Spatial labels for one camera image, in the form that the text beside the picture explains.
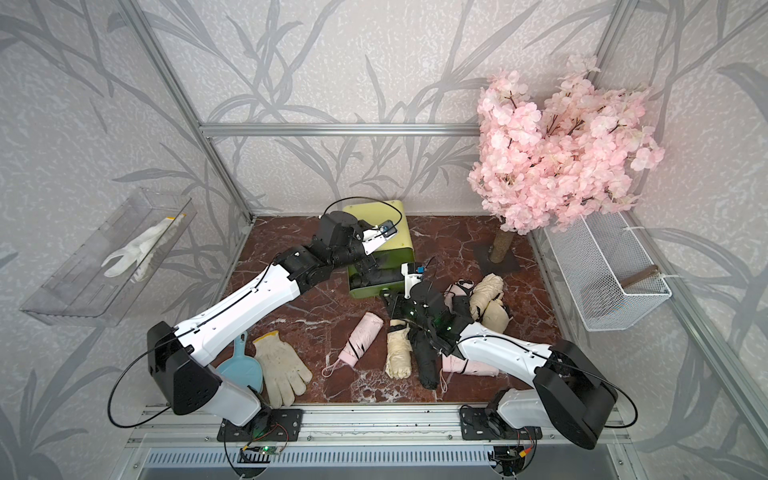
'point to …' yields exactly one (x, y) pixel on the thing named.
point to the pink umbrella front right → (458, 364)
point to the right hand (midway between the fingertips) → (382, 292)
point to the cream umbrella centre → (399, 350)
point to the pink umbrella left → (359, 341)
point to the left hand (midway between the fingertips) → (380, 239)
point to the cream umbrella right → (487, 305)
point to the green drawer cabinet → (390, 257)
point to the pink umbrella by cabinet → (461, 288)
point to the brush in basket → (639, 276)
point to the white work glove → (283, 370)
